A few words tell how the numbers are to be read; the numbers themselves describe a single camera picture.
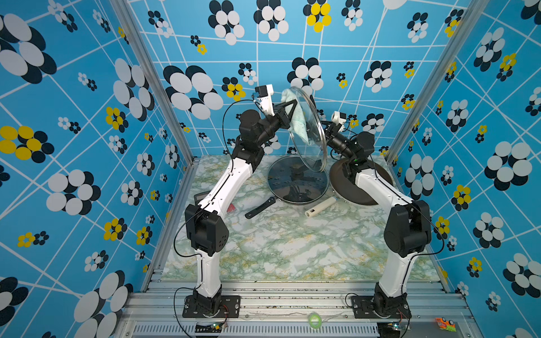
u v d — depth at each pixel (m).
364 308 0.73
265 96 0.61
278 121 0.64
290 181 1.02
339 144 0.69
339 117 0.74
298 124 0.68
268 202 0.93
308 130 0.71
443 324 0.69
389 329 0.69
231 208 0.99
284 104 0.65
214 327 0.70
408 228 0.50
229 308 0.74
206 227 0.49
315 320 0.71
